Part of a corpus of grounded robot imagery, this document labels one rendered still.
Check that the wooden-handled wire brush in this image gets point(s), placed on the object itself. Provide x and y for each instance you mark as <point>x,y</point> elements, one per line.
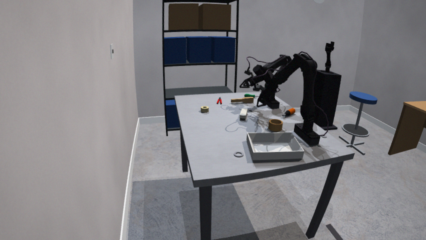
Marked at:
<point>244,100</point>

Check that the orange-handled screwdriver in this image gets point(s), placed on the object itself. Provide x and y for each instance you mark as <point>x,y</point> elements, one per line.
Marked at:
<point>289,112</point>

